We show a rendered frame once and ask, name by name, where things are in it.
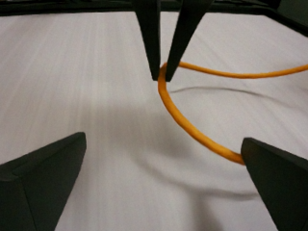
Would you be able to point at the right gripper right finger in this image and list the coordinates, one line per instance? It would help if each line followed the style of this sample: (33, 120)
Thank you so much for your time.
(281, 179)

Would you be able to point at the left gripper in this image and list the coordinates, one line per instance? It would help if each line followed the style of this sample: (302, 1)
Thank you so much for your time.
(148, 13)

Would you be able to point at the yellow cable with blue plug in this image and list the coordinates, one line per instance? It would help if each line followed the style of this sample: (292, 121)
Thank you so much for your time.
(188, 127)

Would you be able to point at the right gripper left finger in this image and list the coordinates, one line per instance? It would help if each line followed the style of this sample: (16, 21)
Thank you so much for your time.
(35, 187)

